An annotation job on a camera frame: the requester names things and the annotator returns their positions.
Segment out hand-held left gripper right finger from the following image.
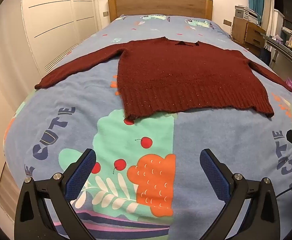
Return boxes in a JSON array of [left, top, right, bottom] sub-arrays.
[[199, 148, 281, 240]]

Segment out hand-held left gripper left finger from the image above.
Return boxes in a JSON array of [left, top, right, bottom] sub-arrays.
[[14, 148, 97, 240]]

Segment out dark red knit sweater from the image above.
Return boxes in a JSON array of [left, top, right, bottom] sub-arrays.
[[34, 36, 292, 119]]

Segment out blue printed blanket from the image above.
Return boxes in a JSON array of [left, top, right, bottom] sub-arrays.
[[3, 14, 292, 240]]

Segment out glass desk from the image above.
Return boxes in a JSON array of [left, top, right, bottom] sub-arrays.
[[263, 34, 292, 80]]

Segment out dark bag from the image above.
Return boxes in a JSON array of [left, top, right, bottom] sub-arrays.
[[260, 44, 273, 66]]

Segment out wooden nightstand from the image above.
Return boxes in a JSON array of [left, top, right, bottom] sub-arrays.
[[232, 17, 266, 48]]

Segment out white printer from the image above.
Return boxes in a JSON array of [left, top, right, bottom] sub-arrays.
[[235, 5, 261, 25]]

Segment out white wardrobe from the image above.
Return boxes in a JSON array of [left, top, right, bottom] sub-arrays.
[[0, 0, 104, 188]]

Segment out wooden headboard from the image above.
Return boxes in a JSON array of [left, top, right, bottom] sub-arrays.
[[107, 0, 213, 23]]

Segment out black cable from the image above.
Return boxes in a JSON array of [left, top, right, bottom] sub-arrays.
[[276, 182, 292, 198]]

